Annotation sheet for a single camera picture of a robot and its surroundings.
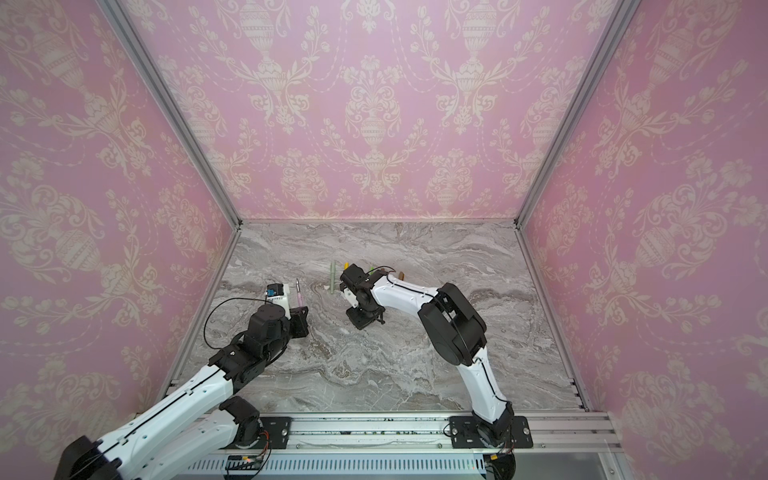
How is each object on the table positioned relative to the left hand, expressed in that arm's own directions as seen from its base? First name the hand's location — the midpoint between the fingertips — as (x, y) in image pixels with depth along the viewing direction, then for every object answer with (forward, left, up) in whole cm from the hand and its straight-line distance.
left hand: (309, 310), depth 82 cm
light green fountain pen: (+21, -1, -13) cm, 24 cm away
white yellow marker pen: (+25, -6, -13) cm, 29 cm away
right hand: (+3, -13, -12) cm, 18 cm away
